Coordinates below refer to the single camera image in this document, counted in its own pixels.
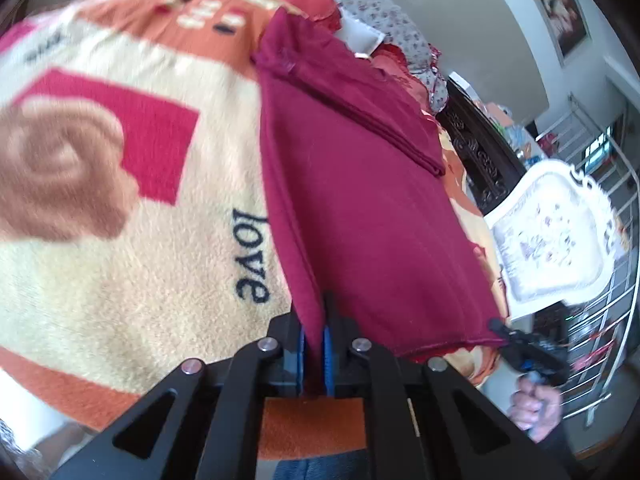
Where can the dark carved nightstand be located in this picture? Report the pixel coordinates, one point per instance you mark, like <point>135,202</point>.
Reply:
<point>492,166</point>

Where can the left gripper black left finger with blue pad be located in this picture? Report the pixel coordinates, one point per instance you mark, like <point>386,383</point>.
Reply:
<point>203,420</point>

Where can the orange cream patterned fleece blanket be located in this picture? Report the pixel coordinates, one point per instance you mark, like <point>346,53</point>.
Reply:
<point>134,228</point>

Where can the person's right hand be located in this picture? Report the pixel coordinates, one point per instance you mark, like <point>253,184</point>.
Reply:
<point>535,408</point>

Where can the framed wedding photo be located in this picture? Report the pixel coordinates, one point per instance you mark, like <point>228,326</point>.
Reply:
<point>566,24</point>

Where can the metal stair railing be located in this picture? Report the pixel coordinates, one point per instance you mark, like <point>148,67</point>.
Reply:
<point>600,323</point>

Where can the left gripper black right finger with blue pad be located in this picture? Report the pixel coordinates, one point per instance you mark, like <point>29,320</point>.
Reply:
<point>424,421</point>

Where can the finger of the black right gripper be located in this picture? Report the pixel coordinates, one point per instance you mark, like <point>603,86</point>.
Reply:
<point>500,330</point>

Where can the small white pillow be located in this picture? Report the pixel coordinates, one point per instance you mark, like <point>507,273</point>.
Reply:
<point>359,37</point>

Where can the floral white pillow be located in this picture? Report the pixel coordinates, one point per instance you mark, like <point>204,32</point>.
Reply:
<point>400,30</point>

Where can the dark red knit sweater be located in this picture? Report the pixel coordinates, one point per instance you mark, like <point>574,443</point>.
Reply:
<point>365,203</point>

